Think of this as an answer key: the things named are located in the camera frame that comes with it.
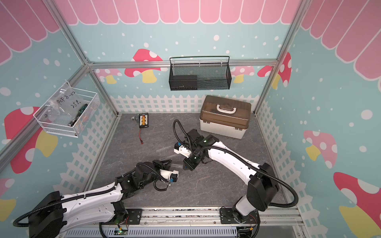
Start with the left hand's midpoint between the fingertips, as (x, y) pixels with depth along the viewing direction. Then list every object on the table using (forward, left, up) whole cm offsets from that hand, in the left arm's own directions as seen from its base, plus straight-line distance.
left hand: (169, 161), depth 81 cm
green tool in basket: (+16, +44, +22) cm, 51 cm away
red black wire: (+26, +27, -13) cm, 39 cm away
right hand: (-4, -9, +2) cm, 10 cm away
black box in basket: (+40, -6, +23) cm, 46 cm away
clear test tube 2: (+9, +4, -12) cm, 16 cm away
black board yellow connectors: (+39, +26, -10) cm, 48 cm away
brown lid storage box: (+27, -32, +7) cm, 43 cm away
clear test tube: (+16, +8, -13) cm, 22 cm away
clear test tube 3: (-3, -4, +1) cm, 5 cm away
